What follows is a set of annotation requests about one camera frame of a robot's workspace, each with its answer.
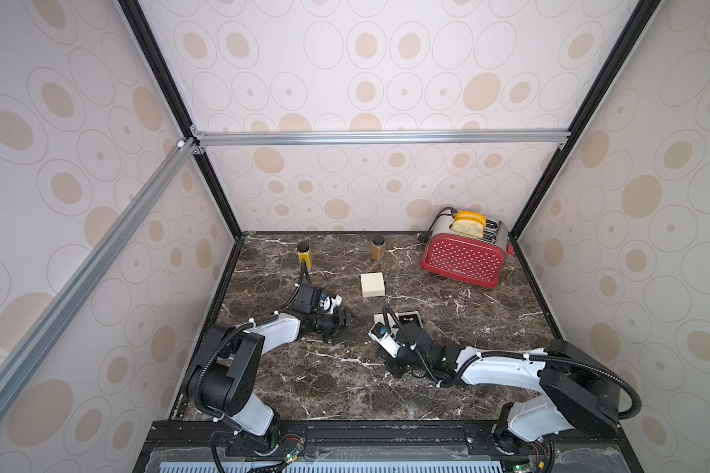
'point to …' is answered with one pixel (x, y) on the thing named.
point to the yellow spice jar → (304, 252)
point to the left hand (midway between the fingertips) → (366, 327)
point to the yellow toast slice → (469, 216)
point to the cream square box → (402, 317)
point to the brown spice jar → (378, 246)
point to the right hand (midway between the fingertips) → (377, 358)
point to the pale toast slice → (468, 228)
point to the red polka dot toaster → (471, 259)
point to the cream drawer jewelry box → (373, 284)
